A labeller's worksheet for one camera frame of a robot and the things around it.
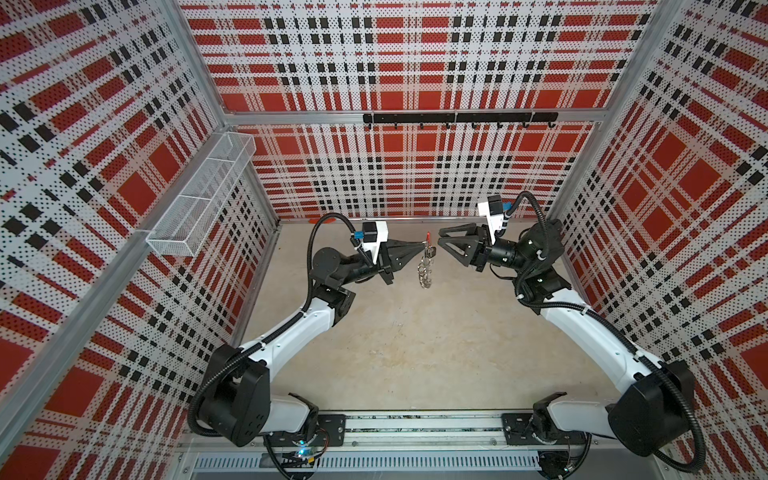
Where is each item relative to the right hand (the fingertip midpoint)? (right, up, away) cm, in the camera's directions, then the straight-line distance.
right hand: (441, 240), depth 62 cm
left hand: (-4, -2, +1) cm, 4 cm away
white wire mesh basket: (-77, +5, +30) cm, 82 cm away
